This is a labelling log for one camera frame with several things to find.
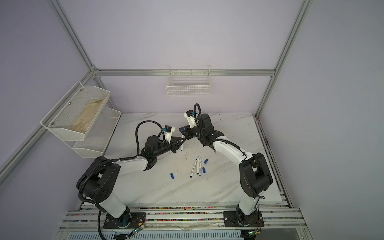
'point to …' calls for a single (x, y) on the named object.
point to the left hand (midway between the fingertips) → (183, 137)
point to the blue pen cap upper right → (206, 161)
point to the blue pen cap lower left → (172, 176)
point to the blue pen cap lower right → (203, 169)
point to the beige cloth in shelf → (81, 124)
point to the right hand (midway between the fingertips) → (180, 130)
